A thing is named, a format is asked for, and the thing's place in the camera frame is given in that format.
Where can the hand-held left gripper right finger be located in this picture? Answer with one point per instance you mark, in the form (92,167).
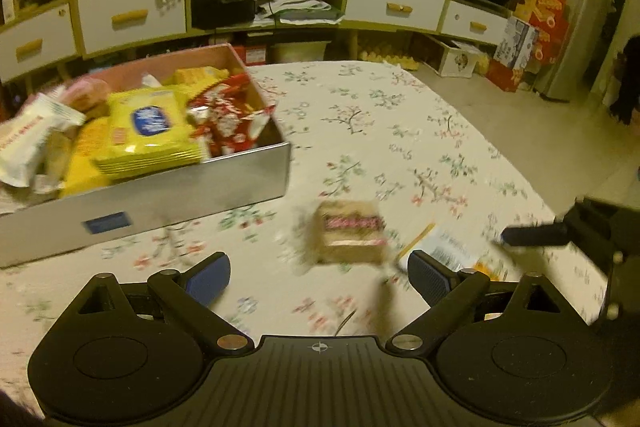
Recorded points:
(430,279)

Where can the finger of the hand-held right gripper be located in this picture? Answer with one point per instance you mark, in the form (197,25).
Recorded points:
(535,234)

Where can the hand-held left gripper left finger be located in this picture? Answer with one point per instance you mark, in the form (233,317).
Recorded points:
(210,279)

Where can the pink cardboard box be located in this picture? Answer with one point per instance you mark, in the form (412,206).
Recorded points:
(175,202)

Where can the brown sandwich cake packet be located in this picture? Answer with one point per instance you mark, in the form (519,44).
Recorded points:
(350,232)

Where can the yellow wet wipes pack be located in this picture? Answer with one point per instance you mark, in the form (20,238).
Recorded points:
(145,132)

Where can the pink snack packet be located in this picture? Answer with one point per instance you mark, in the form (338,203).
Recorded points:
(90,94)

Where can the white red striped packet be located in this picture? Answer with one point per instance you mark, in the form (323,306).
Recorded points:
(30,137)

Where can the white yellow snack packet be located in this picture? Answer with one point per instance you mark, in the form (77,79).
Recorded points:
(450,249)

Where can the floral tablecloth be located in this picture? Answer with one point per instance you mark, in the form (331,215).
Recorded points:
(375,132)

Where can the white printed storage box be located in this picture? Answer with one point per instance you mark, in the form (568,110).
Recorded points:
(457,57)

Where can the stack of red cartons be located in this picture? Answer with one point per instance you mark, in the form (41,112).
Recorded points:
(530,37)

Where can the grey refrigerator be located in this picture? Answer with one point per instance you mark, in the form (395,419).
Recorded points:
(570,7)

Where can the yellow wooden cabinet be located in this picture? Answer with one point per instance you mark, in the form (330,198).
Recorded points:
(200,37)

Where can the black box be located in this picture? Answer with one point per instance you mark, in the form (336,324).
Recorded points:
(222,14)

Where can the pile of papers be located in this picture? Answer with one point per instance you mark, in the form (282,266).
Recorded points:
(300,4)

